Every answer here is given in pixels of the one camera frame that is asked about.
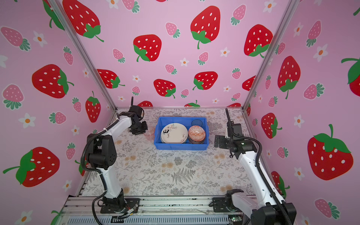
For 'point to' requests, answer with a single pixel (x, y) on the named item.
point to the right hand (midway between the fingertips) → (223, 139)
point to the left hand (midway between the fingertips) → (146, 130)
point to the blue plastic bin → (160, 144)
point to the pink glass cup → (150, 133)
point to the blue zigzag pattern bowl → (197, 133)
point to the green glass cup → (197, 122)
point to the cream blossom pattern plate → (174, 133)
